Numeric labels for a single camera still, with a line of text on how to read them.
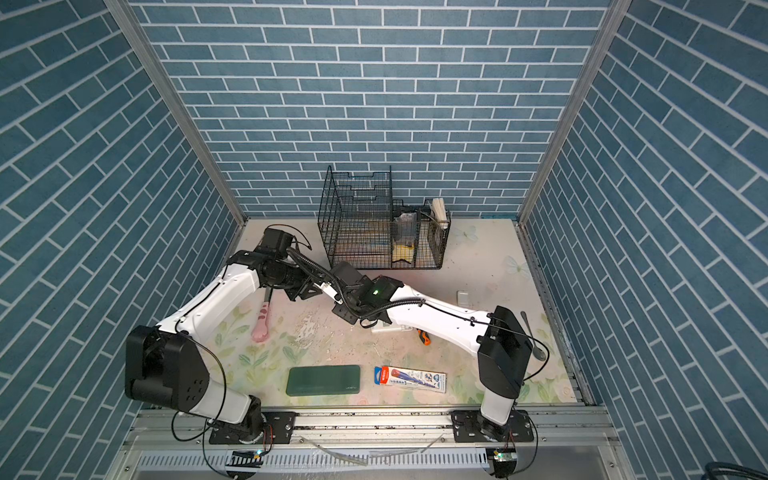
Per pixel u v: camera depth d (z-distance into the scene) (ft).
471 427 2.42
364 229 3.91
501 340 1.46
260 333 2.86
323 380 2.66
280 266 2.31
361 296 1.92
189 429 2.47
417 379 2.64
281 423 2.43
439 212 3.13
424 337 2.90
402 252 3.24
